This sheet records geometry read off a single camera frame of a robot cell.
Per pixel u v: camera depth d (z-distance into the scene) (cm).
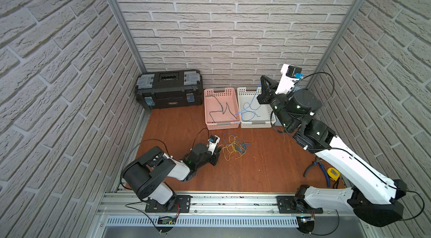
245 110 107
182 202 74
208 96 113
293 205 73
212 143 77
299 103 38
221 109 107
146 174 45
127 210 71
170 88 99
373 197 39
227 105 109
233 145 88
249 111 107
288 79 45
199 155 68
